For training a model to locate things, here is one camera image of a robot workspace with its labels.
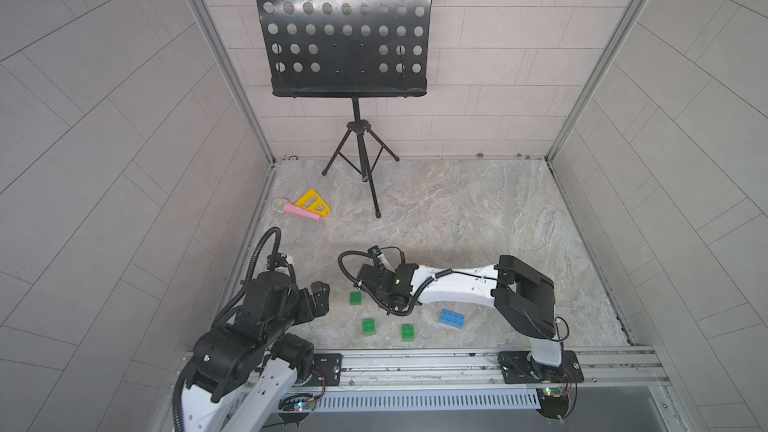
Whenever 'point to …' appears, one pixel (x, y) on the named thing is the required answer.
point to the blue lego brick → (452, 319)
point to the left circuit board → (297, 402)
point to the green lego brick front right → (408, 333)
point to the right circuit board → (553, 401)
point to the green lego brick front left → (369, 327)
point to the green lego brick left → (355, 298)
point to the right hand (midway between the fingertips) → (384, 289)
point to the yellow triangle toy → (311, 200)
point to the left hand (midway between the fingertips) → (320, 289)
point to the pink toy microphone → (281, 206)
